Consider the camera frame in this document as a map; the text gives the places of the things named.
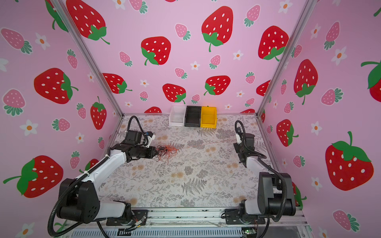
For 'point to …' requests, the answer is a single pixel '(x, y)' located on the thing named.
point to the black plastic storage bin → (192, 116)
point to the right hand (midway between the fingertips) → (243, 139)
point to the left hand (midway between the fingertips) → (157, 151)
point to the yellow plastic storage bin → (209, 117)
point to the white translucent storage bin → (177, 115)
